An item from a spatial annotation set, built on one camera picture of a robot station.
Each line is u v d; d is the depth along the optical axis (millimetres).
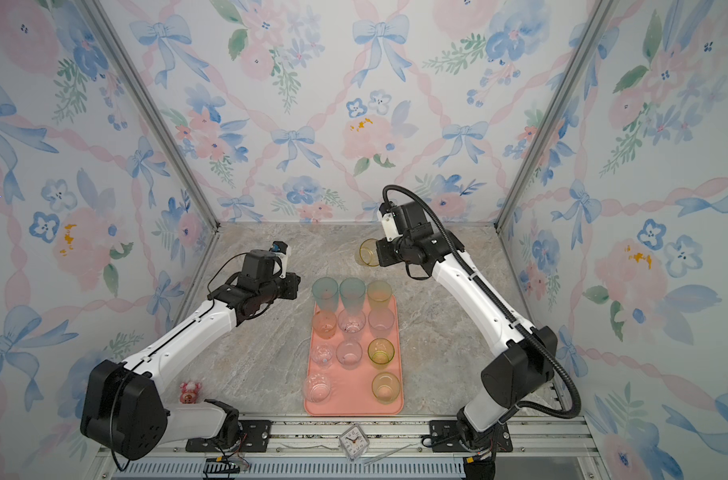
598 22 701
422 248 541
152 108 859
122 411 405
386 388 816
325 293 945
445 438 731
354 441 718
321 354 855
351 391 818
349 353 859
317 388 814
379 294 900
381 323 927
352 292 900
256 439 734
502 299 460
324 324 924
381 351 869
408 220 579
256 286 636
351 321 899
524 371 419
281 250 746
